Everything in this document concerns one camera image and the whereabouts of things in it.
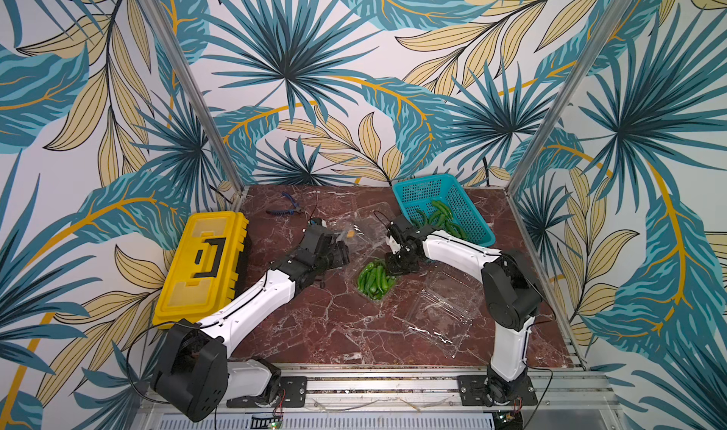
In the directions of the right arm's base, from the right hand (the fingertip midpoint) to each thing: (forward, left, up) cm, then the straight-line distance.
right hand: (390, 270), depth 92 cm
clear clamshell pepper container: (+22, +6, -5) cm, 24 cm away
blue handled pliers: (+27, +36, -1) cm, 46 cm away
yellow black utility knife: (+15, +13, 0) cm, 20 cm away
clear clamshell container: (-12, -15, -1) cm, 20 cm away
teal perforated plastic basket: (+33, -12, 0) cm, 35 cm away
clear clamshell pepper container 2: (-3, +5, 0) cm, 6 cm away
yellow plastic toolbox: (-8, +52, +14) cm, 54 cm away
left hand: (0, +16, +11) cm, 19 cm away
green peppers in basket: (+23, -22, -2) cm, 32 cm away
